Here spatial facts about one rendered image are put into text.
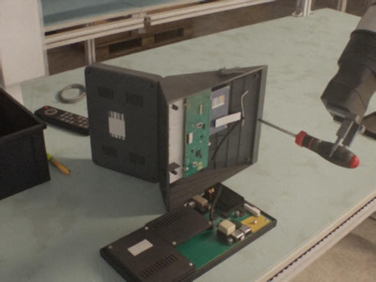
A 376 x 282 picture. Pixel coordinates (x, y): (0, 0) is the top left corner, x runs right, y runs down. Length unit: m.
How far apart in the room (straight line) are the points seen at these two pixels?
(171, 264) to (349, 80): 0.36
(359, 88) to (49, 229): 0.52
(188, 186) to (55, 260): 0.28
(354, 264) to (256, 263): 1.57
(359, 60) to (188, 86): 0.27
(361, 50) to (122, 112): 0.42
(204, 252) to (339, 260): 1.59
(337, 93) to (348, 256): 1.71
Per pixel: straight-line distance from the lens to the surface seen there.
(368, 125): 1.18
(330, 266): 2.23
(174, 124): 0.75
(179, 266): 0.68
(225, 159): 0.92
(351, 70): 0.67
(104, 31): 2.24
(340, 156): 0.64
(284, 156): 0.99
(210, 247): 0.73
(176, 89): 0.74
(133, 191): 0.86
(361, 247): 2.38
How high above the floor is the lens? 1.51
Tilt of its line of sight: 31 degrees down
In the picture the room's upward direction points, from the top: 2 degrees clockwise
